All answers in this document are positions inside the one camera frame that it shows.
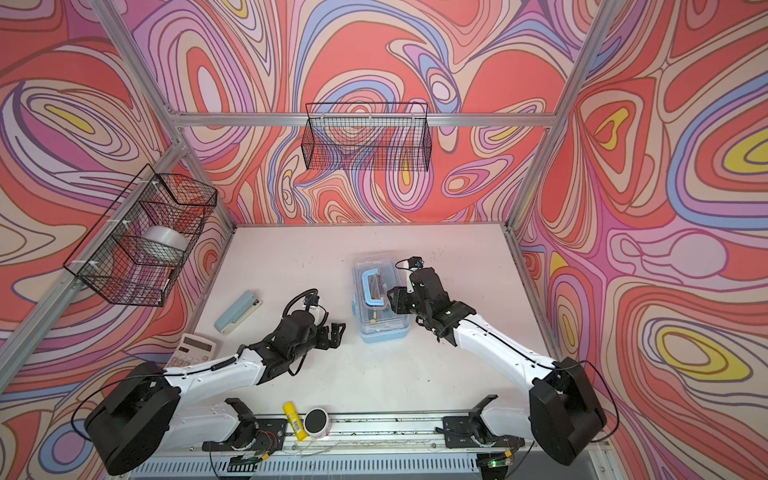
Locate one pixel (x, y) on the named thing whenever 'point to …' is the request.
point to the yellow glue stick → (295, 421)
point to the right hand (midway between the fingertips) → (396, 300)
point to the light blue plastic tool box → (383, 337)
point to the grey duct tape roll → (166, 235)
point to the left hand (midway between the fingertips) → (337, 323)
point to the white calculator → (191, 350)
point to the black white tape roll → (316, 423)
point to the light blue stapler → (238, 312)
